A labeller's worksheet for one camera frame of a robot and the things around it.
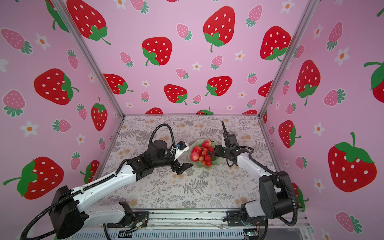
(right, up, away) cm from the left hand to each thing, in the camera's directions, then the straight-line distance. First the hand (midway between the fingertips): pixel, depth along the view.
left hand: (188, 156), depth 74 cm
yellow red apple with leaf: (+11, +4, +21) cm, 24 cm away
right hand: (+17, +1, +16) cm, 24 cm away
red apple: (+3, -3, +12) cm, 13 cm away
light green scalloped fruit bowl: (+17, -6, +17) cm, 25 cm away
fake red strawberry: (+4, +1, +18) cm, 19 cm away
